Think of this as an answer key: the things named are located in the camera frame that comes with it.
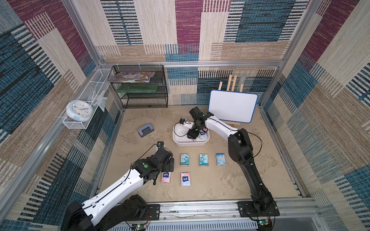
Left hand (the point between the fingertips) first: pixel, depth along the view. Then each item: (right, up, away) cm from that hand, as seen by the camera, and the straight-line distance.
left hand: (164, 161), depth 81 cm
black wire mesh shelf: (-23, +39, +38) cm, 59 cm away
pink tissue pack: (0, -10, +2) cm, 10 cm away
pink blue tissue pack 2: (+12, -10, 0) cm, 15 cm away
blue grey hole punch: (-17, +16, +23) cm, 33 cm away
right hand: (+15, +15, +21) cm, 30 cm away
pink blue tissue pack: (+23, +12, +18) cm, 32 cm away
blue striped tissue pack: (+33, -1, +8) cm, 34 cm away
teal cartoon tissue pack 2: (+23, -2, +8) cm, 24 cm away
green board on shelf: (-21, +44, +18) cm, 53 cm away
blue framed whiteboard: (+44, +32, +14) cm, 56 cm away
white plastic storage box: (+8, +11, +19) cm, 23 cm away
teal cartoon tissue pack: (+11, -1, +8) cm, 14 cm away
